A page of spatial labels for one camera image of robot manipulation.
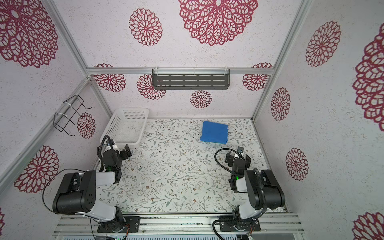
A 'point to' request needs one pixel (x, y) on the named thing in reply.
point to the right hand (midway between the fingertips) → (240, 151)
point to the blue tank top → (213, 132)
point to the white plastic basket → (126, 126)
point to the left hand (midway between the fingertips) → (120, 149)
